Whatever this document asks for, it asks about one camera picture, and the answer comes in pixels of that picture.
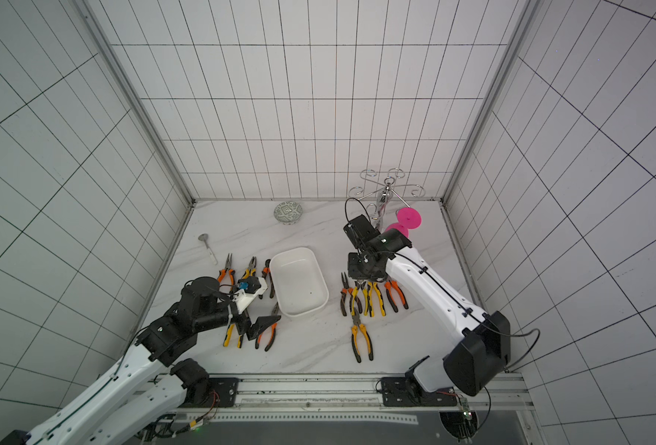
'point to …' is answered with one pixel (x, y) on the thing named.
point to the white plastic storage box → (298, 279)
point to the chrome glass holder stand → (384, 191)
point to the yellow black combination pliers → (371, 300)
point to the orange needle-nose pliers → (222, 272)
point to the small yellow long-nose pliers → (354, 296)
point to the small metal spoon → (203, 237)
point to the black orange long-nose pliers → (344, 291)
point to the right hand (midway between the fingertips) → (349, 272)
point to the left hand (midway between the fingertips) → (267, 306)
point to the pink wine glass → (407, 218)
